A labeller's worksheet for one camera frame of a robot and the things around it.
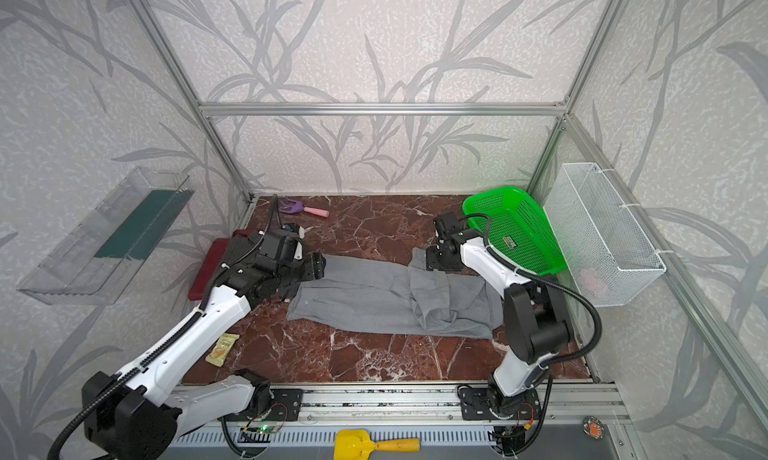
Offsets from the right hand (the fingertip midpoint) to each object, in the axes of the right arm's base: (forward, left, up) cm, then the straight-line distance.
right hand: (436, 254), depth 93 cm
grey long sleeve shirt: (-11, +12, -7) cm, 17 cm away
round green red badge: (-44, -35, -8) cm, 57 cm away
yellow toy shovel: (-47, +21, -6) cm, 52 cm away
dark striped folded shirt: (+3, +65, -1) cm, 65 cm away
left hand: (-6, +33, +11) cm, 35 cm away
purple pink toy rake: (+29, +56, -10) cm, 64 cm away
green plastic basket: (+18, -33, -11) cm, 40 cm away
